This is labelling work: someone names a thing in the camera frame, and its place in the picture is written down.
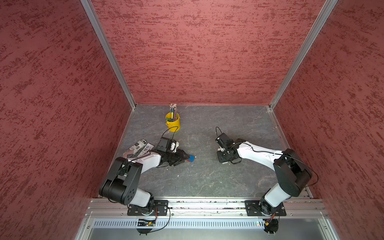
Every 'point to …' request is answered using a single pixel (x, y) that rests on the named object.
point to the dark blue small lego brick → (191, 158)
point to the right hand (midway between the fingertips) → (222, 160)
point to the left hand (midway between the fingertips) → (186, 161)
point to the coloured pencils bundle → (173, 110)
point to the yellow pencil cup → (173, 126)
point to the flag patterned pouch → (141, 148)
